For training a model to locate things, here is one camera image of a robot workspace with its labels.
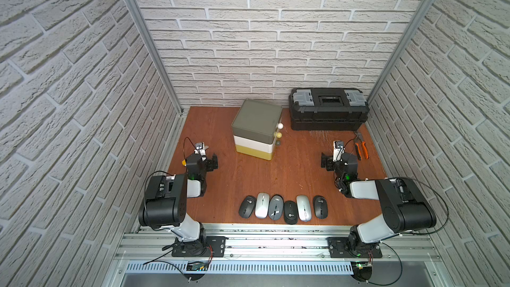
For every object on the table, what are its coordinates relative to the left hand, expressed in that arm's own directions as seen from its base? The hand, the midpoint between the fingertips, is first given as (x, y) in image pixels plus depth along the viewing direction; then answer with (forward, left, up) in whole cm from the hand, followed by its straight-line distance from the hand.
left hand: (205, 151), depth 94 cm
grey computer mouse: (-26, -33, -3) cm, 43 cm away
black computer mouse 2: (-28, -40, -5) cm, 49 cm away
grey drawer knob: (+6, -36, -1) cm, 37 cm away
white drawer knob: (+6, -36, +12) cm, 39 cm away
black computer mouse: (-25, -21, -4) cm, 33 cm away
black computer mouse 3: (-25, -53, -5) cm, 59 cm away
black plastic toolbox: (+21, -63, +9) cm, 67 cm away
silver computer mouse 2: (-26, -45, -4) cm, 53 cm away
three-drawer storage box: (+4, -24, +13) cm, 28 cm away
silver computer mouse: (-25, -28, -5) cm, 38 cm away
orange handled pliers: (+8, -82, -4) cm, 82 cm away
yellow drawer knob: (+6, -36, +6) cm, 37 cm away
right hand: (-1, -64, +1) cm, 64 cm away
